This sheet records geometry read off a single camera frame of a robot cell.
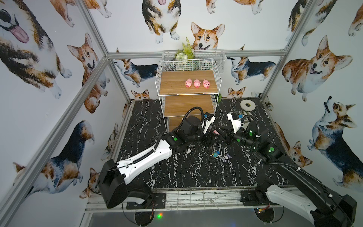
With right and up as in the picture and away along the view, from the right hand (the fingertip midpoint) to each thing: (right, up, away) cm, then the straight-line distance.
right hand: (215, 128), depth 68 cm
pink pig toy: (0, -2, +1) cm, 2 cm away
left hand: (+2, -3, +2) cm, 4 cm away
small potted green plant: (+9, +18, +36) cm, 41 cm away
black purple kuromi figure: (+10, -19, +18) cm, 28 cm away
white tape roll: (+32, +13, +49) cm, 60 cm away
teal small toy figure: (+3, -19, +21) cm, 29 cm away
